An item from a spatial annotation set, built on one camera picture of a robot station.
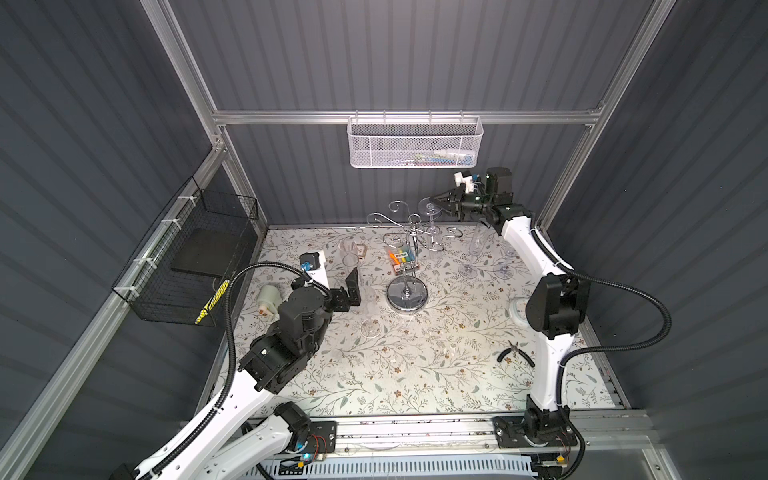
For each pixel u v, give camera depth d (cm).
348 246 112
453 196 78
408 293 99
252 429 59
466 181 84
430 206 84
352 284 60
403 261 114
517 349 87
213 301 69
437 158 91
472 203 78
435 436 75
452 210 80
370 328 91
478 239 96
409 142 124
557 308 55
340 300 60
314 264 54
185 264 71
